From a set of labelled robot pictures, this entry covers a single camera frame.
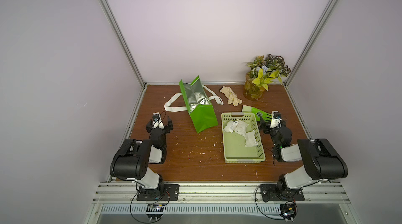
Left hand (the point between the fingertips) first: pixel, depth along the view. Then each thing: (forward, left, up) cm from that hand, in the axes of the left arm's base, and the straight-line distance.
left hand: (161, 116), depth 89 cm
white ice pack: (-2, -46, -7) cm, 47 cm away
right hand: (+2, -65, 0) cm, 65 cm away
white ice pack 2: (-10, -52, -7) cm, 53 cm away
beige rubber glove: (+22, -45, -9) cm, 51 cm away
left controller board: (-42, -3, -13) cm, 44 cm away
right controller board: (-43, -65, -12) cm, 79 cm away
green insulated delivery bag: (+18, -21, -4) cm, 28 cm away
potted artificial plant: (+23, -60, +16) cm, 67 cm away
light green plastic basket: (-10, -48, -10) cm, 50 cm away
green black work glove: (+9, -61, -9) cm, 62 cm away
